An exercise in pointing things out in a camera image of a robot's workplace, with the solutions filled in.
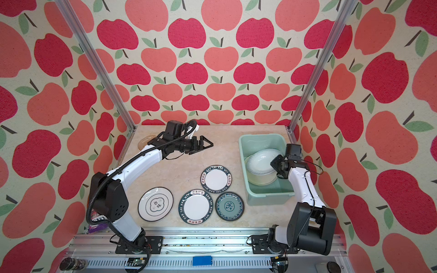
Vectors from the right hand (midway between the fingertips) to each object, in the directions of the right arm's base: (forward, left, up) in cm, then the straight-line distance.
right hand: (276, 167), depth 87 cm
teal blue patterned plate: (-19, +23, -11) cm, 32 cm away
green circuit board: (-46, +62, -12) cm, 78 cm away
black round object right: (-41, -15, -1) cm, 44 cm away
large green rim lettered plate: (-21, +41, -10) cm, 47 cm away
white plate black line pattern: (-22, +61, -10) cm, 66 cm away
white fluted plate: (+7, +8, -7) cm, 13 cm away
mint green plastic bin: (-8, -4, -11) cm, 14 cm away
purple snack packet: (-31, +86, -8) cm, 92 cm away
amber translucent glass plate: (+19, +84, -9) cm, 87 cm away
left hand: (-1, +35, +13) cm, 37 cm away
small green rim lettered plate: (-4, +32, -11) cm, 34 cm away
